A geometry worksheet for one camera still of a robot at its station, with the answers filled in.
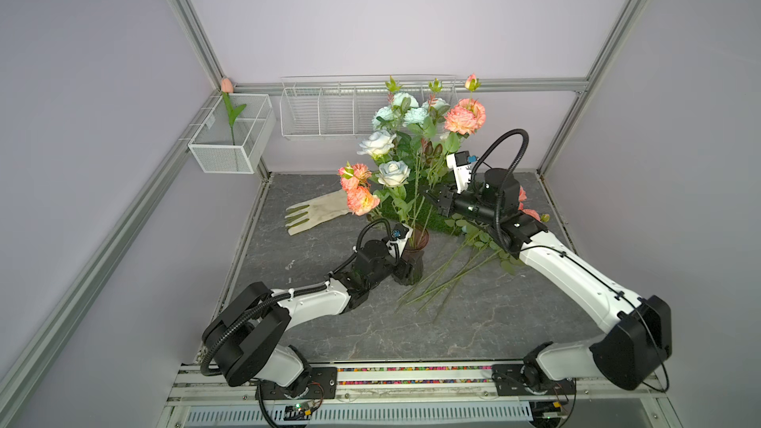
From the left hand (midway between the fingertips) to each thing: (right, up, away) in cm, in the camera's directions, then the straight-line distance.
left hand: (412, 248), depth 84 cm
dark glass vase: (0, 0, -6) cm, 6 cm away
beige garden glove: (-33, +10, +25) cm, 43 cm away
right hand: (+1, +17, -12) cm, 21 cm away
